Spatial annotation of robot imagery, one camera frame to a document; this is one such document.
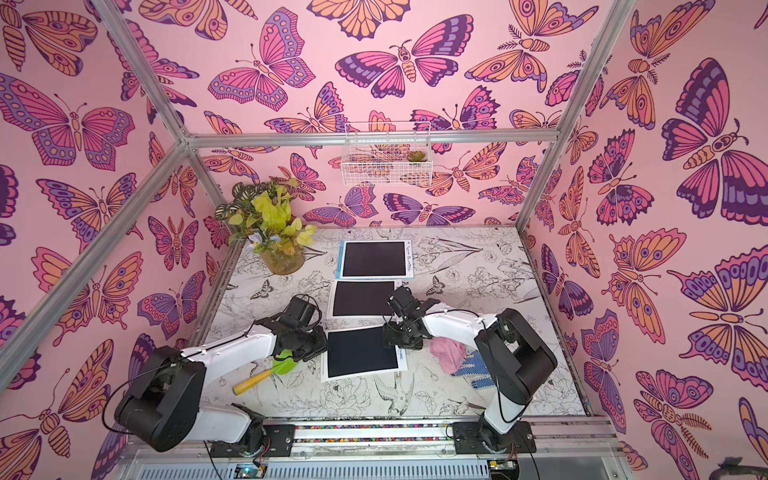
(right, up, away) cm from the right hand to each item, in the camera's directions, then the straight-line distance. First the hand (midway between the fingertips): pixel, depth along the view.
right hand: (391, 340), depth 89 cm
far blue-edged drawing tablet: (-6, +24, +21) cm, 33 cm away
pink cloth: (+17, -2, -5) cm, 18 cm away
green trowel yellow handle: (-32, -6, -2) cm, 33 cm away
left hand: (-18, -1, 0) cm, 18 cm away
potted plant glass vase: (-40, +39, +3) cm, 56 cm away
